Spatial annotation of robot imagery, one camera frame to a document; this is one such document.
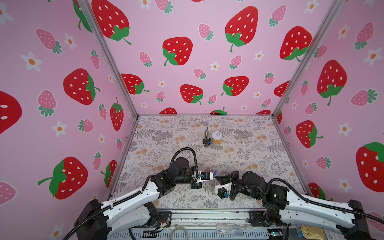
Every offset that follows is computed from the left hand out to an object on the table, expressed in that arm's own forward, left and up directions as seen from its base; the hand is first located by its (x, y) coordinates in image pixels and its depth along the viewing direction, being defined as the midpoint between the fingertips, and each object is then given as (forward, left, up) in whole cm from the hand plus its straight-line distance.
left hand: (210, 174), depth 71 cm
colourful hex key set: (+32, 0, -16) cm, 35 cm away
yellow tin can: (+32, -7, -12) cm, 35 cm away
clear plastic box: (-21, -9, -17) cm, 28 cm away
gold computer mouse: (-22, -46, -13) cm, 53 cm away
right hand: (-1, -3, +2) cm, 4 cm away
